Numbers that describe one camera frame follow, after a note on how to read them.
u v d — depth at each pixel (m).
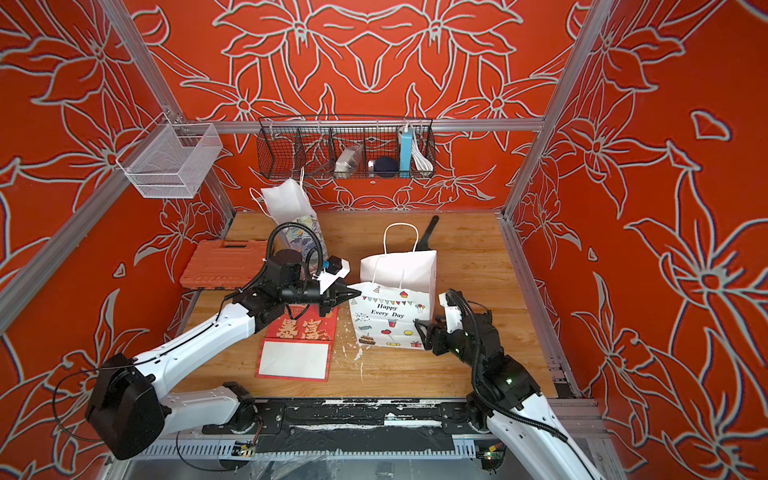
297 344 0.84
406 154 0.88
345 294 0.71
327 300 0.64
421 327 0.71
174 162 0.92
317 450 0.70
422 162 0.91
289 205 1.00
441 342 0.65
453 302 0.61
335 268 0.61
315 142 0.99
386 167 0.95
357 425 0.73
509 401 0.50
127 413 0.40
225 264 0.98
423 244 1.09
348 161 0.92
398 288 0.67
